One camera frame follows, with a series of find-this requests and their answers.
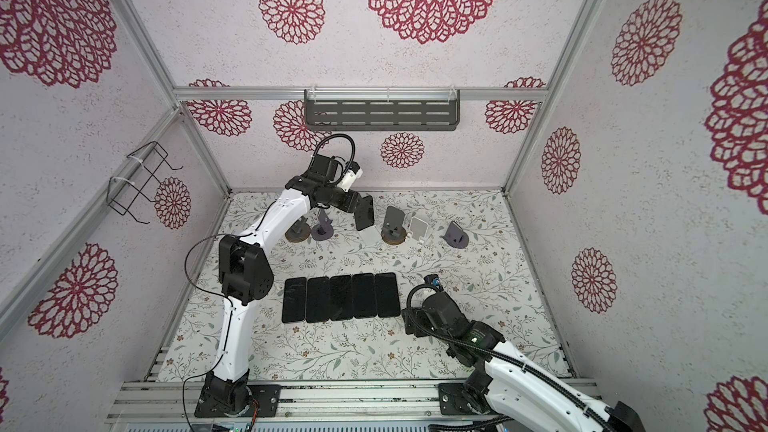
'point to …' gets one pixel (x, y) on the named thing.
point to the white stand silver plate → (418, 228)
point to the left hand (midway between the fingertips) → (358, 205)
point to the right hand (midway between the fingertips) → (413, 308)
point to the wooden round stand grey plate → (393, 232)
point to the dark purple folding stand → (455, 236)
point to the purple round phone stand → (324, 230)
